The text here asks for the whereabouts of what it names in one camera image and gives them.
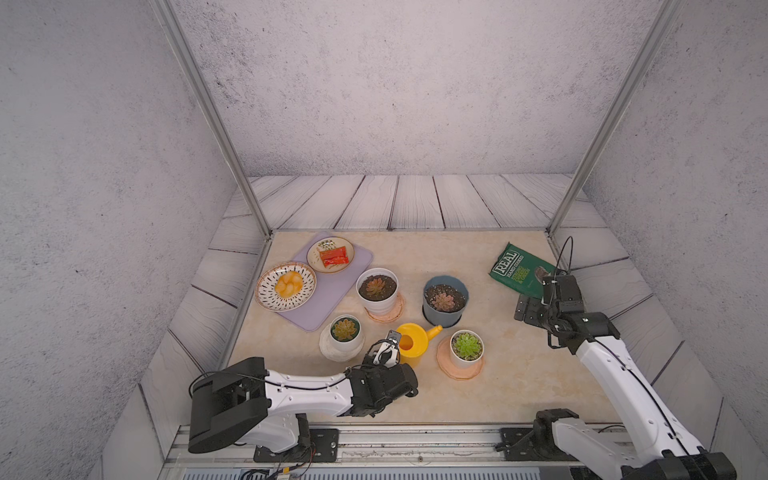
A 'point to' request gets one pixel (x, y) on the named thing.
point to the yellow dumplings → (289, 284)
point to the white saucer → (334, 355)
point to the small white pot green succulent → (466, 349)
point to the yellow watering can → (414, 341)
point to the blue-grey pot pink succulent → (445, 298)
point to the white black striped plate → (270, 300)
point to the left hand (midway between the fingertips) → (392, 359)
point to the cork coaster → (392, 315)
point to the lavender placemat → (331, 288)
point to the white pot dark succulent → (378, 289)
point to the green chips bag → (517, 268)
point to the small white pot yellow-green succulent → (345, 332)
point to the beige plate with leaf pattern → (330, 254)
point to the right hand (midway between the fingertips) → (541, 308)
